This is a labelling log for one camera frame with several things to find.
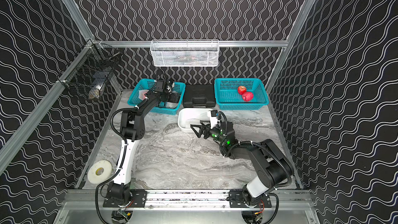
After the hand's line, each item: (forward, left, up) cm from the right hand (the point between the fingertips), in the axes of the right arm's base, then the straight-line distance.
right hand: (196, 123), depth 84 cm
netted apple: (+30, +40, -7) cm, 50 cm away
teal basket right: (+34, -22, -16) cm, 43 cm away
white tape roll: (-20, +48, -16) cm, 55 cm away
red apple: (+36, -32, -9) cm, 49 cm away
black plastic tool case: (+30, -1, -9) cm, 32 cm away
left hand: (+31, +18, -8) cm, 37 cm away
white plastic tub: (+16, +7, -15) cm, 23 cm away
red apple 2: (+30, -35, -10) cm, 47 cm away
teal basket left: (+37, +41, -7) cm, 56 cm away
